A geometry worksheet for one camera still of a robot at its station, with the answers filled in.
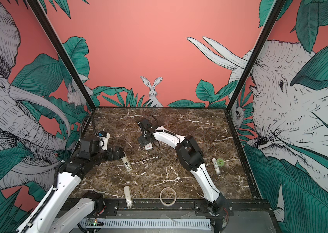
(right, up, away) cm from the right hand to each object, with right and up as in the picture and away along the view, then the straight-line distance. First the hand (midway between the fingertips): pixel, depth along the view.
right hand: (144, 138), depth 96 cm
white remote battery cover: (-5, -28, -22) cm, 36 cm away
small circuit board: (-20, -38, -26) cm, 51 cm away
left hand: (-12, -3, -20) cm, 23 cm away
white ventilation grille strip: (+27, -39, -26) cm, 54 cm away
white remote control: (+3, -5, -1) cm, 6 cm away
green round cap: (+49, -15, -6) cm, 52 cm away
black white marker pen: (-8, -15, -11) cm, 20 cm away
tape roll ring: (+13, -31, -21) cm, 39 cm away
